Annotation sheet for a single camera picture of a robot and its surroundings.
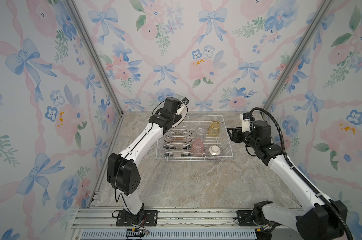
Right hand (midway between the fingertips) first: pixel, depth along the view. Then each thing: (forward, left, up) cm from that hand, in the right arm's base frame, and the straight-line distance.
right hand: (231, 127), depth 79 cm
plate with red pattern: (+5, +30, -19) cm, 36 cm away
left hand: (+11, +32, +5) cm, 34 cm away
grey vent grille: (-45, +31, -25) cm, 60 cm away
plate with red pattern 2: (+1, +30, -21) cm, 36 cm away
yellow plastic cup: (+13, +6, -18) cm, 23 cm away
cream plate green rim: (+16, +26, -7) cm, 31 cm away
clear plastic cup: (+7, +15, -14) cm, 22 cm away
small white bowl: (-3, +7, -17) cm, 19 cm away
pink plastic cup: (-3, +17, -14) cm, 23 cm away
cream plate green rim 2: (+8, +29, -16) cm, 35 cm away
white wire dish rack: (+24, +20, -24) cm, 40 cm away
